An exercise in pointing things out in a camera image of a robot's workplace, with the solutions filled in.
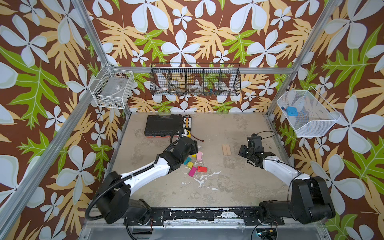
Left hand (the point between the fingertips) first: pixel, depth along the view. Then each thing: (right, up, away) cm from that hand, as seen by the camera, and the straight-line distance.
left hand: (192, 141), depth 83 cm
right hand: (+31, -6, +8) cm, 33 cm away
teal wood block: (-3, -13, +10) cm, 16 cm away
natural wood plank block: (+23, -7, +15) cm, 29 cm away
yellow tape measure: (-2, +2, +21) cm, 21 cm away
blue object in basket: (+59, +17, +3) cm, 62 cm away
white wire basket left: (-47, +31, +3) cm, 56 cm away
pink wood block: (+5, -11, +12) cm, 17 cm away
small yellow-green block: (-1, -15, +7) cm, 17 cm away
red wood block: (+6, -18, +7) cm, 20 cm away
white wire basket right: (+65, +15, -1) cm, 67 cm away
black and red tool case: (-22, +8, +26) cm, 35 cm away
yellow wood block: (+1, -9, +1) cm, 9 cm away
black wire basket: (+2, +40, +15) cm, 43 cm away
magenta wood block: (0, -19, +6) cm, 20 cm away
